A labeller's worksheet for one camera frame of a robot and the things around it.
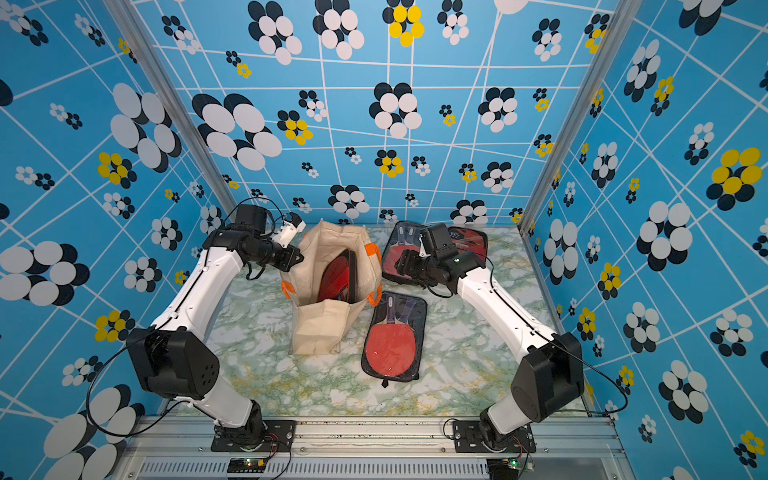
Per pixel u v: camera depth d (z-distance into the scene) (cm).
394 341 87
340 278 91
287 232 75
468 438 72
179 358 43
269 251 69
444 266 60
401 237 112
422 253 73
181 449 71
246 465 72
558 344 42
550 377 42
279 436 73
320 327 77
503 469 69
